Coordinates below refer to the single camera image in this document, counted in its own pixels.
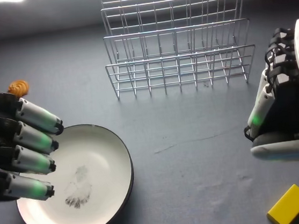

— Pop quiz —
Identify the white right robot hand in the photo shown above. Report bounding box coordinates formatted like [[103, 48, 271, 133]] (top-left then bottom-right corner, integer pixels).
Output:
[[232, 18, 299, 179]]

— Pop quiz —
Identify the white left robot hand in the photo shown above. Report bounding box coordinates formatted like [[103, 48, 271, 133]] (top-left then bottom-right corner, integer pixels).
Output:
[[0, 69, 73, 207]]

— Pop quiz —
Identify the orange swirl cookie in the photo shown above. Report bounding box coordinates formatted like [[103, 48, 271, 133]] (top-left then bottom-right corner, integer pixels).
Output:
[[6, 78, 32, 99]]

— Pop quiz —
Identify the yellow rectangular block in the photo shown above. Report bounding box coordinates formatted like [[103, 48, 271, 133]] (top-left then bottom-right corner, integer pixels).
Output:
[[264, 183, 299, 224]]

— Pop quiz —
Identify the silver wire dish rack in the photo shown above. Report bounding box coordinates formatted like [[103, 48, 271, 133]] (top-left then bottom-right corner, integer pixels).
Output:
[[97, 0, 260, 103]]

